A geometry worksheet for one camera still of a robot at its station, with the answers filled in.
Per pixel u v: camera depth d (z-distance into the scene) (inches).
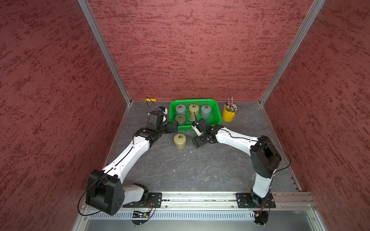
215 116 41.0
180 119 38.4
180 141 34.5
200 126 28.1
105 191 15.5
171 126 28.8
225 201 29.8
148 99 47.8
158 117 24.6
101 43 33.1
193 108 41.3
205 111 41.5
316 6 27.9
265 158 18.9
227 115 40.5
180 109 41.6
